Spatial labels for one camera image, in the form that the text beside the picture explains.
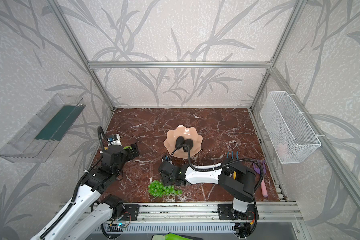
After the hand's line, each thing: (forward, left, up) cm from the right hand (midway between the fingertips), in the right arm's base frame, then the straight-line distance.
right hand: (165, 172), depth 84 cm
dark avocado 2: (+19, -13, +1) cm, 23 cm away
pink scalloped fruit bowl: (+27, -14, 0) cm, 30 cm away
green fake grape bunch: (-9, +4, 0) cm, 10 cm away
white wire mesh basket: (+3, -56, +32) cm, 64 cm away
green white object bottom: (-29, -6, -1) cm, 30 cm away
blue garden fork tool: (+12, -41, -3) cm, 42 cm away
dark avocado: (+20, -7, +1) cm, 21 cm away
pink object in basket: (+4, -60, +18) cm, 63 cm away
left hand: (+10, +16, +17) cm, 26 cm away
